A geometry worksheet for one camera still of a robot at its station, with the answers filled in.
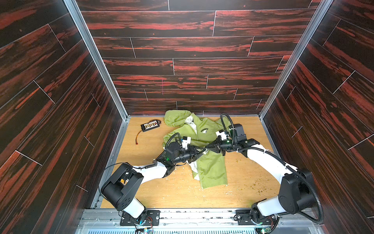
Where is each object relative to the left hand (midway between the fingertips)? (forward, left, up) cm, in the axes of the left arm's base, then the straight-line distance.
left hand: (206, 151), depth 76 cm
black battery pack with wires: (+35, +38, -17) cm, 54 cm away
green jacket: (-1, -4, -19) cm, 19 cm away
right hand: (+5, -1, -2) cm, 5 cm away
